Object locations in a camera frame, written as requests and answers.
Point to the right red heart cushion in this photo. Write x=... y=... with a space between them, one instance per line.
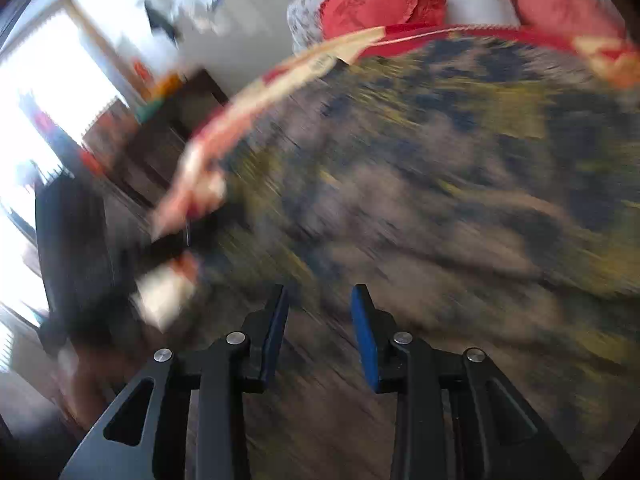
x=569 y=18

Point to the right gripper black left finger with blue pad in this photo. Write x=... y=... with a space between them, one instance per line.
x=142 y=433

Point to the navy gold floral shirt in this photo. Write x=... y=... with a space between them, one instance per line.
x=487 y=193

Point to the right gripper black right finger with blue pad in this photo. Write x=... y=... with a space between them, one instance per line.
x=457 y=416

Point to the red heart cushion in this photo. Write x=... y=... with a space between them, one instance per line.
x=569 y=18
x=342 y=17

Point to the left red heart cushion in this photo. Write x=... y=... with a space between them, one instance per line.
x=342 y=17

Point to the dark wooden side table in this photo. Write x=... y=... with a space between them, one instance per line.
x=139 y=152

